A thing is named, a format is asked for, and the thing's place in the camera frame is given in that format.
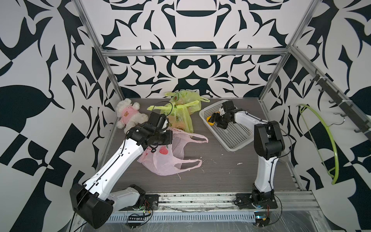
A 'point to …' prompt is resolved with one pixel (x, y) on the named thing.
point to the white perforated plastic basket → (235, 136)
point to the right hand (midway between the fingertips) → (212, 119)
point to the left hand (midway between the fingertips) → (170, 135)
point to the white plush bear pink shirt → (129, 115)
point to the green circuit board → (262, 218)
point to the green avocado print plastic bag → (183, 97)
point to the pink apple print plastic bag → (168, 160)
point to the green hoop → (337, 159)
